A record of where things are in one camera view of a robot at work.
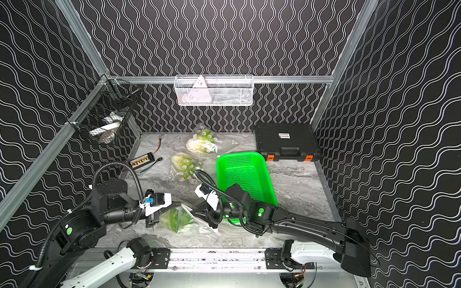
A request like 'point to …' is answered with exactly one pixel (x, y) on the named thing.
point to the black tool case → (288, 141)
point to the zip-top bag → (197, 234)
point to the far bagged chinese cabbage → (206, 141)
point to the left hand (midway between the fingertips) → (177, 199)
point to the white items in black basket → (106, 132)
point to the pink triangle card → (197, 95)
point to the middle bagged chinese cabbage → (185, 167)
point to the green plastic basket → (248, 168)
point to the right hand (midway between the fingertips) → (192, 209)
